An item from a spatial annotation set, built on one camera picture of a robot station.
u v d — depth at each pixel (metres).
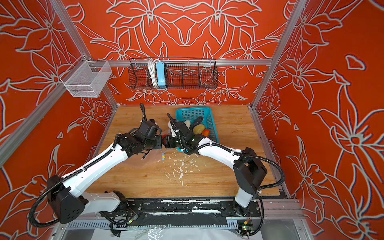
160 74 0.89
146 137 0.58
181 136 0.62
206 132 0.99
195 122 1.07
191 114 1.07
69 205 0.43
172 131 0.73
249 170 0.44
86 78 0.92
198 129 1.00
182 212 0.73
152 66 0.87
